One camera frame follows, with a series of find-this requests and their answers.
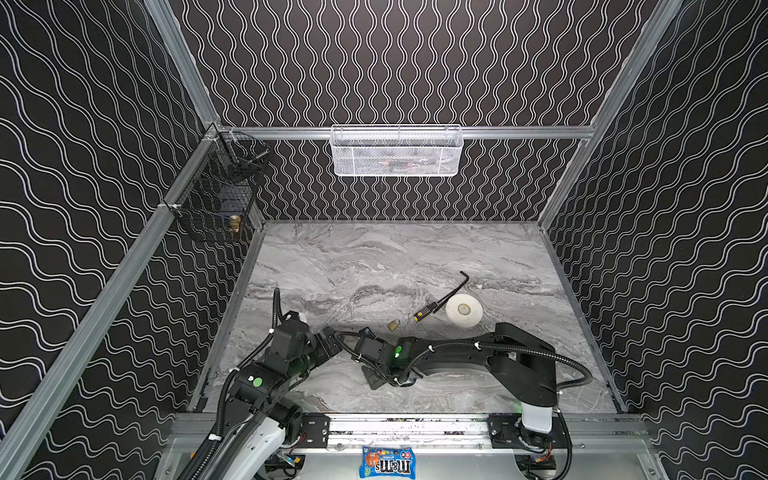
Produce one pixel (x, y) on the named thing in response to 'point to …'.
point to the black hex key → (450, 296)
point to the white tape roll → (464, 310)
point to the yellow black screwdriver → (433, 305)
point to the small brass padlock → (394, 324)
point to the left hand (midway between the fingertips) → (340, 344)
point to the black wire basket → (216, 201)
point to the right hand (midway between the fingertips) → (373, 374)
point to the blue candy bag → (387, 462)
